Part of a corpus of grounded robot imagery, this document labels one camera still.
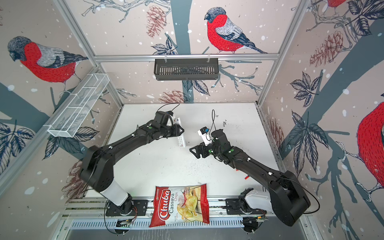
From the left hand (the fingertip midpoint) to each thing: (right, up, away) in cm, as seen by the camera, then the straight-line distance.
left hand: (181, 130), depth 86 cm
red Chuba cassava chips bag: (+1, -34, -16) cm, 38 cm away
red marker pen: (+38, -27, -3) cm, 46 cm away
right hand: (+8, -9, -5) cm, 13 cm away
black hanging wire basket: (+2, +43, +20) cm, 47 cm away
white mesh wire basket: (-55, +6, -15) cm, 57 cm away
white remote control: (-1, -5, 0) cm, 5 cm away
